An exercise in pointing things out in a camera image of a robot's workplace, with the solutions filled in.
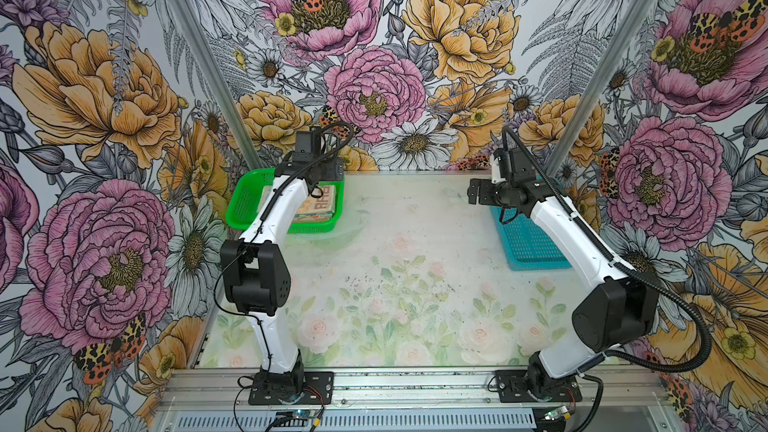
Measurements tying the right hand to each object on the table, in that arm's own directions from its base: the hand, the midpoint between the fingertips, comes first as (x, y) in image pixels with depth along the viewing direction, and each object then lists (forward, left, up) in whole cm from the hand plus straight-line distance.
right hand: (484, 200), depth 85 cm
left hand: (+11, +46, +1) cm, 48 cm away
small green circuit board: (-46, +48, -22) cm, 70 cm away
